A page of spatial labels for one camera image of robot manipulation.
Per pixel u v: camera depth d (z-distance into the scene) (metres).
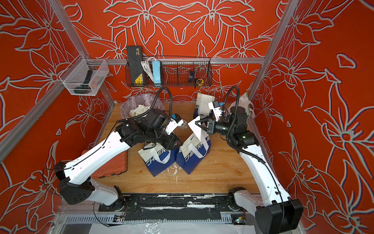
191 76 0.93
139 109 0.90
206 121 0.62
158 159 0.73
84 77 0.91
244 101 0.89
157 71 0.89
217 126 0.59
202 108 0.94
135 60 0.86
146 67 0.85
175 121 0.58
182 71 0.97
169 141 0.56
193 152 0.73
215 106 0.60
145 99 0.90
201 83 0.93
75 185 0.40
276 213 0.37
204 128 0.64
